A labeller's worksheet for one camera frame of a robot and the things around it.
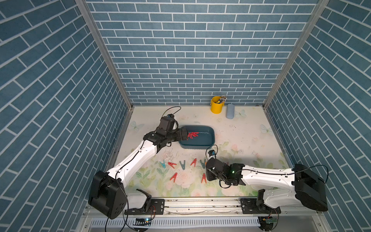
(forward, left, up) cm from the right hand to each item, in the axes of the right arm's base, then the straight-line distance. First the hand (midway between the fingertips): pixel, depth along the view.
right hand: (206, 172), depth 81 cm
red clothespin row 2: (-2, +1, -3) cm, 4 cm away
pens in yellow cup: (+49, -10, +13) cm, 52 cm away
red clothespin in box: (+27, +10, -3) cm, 29 cm away
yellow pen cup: (+51, -6, +3) cm, 51 cm away
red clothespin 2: (+8, +7, -3) cm, 11 cm away
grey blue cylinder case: (+52, -19, -2) cm, 55 cm away
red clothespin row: (-3, +19, -4) cm, 19 cm away
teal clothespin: (+5, +14, -4) cm, 16 cm away
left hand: (+16, +13, +14) cm, 25 cm away
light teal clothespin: (+4, +27, -4) cm, 27 cm away
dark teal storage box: (+24, +1, -3) cm, 24 cm away
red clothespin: (+5, +21, -4) cm, 22 cm away
